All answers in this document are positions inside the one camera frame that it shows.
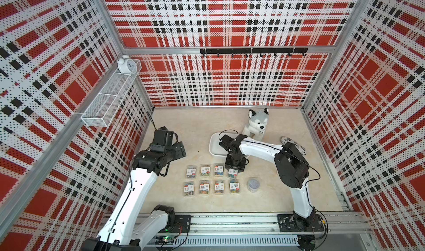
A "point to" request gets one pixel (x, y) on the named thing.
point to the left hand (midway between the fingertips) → (179, 150)
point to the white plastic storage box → (215, 149)
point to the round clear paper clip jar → (253, 184)
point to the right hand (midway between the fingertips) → (234, 168)
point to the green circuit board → (167, 239)
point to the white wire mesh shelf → (102, 108)
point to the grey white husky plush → (256, 126)
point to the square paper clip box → (234, 187)
